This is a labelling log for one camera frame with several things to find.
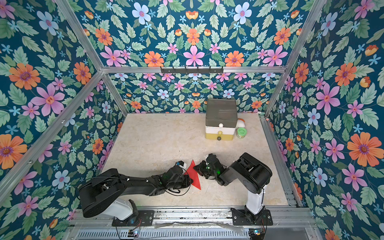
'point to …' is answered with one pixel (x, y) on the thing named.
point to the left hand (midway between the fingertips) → (195, 182)
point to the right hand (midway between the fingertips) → (193, 168)
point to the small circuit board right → (256, 232)
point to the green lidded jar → (241, 132)
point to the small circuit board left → (132, 233)
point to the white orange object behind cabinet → (241, 123)
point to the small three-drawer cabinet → (221, 119)
